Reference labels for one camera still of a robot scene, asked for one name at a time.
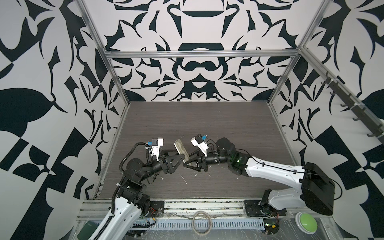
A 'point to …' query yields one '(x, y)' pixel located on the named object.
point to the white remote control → (181, 150)
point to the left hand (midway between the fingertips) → (183, 153)
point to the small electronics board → (271, 226)
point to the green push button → (306, 222)
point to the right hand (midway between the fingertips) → (186, 163)
